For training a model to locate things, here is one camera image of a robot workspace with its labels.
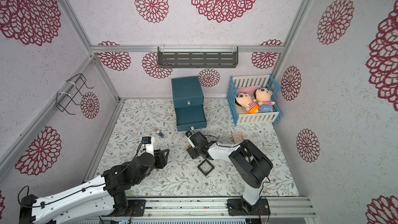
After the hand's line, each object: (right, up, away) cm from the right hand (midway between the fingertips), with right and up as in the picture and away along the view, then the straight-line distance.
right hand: (197, 147), depth 95 cm
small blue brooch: (-24, +7, +5) cm, 25 cm away
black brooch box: (+5, -10, -8) cm, 13 cm away
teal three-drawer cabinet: (-5, +28, -1) cm, 29 cm away
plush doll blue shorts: (+44, +33, +6) cm, 55 cm away
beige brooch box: (+26, +5, +3) cm, 26 cm away
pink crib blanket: (+38, +38, +17) cm, 57 cm away
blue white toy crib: (+26, +20, +5) cm, 34 cm away
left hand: (-16, +2, -20) cm, 26 cm away
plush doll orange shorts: (+31, +30, +8) cm, 44 cm away
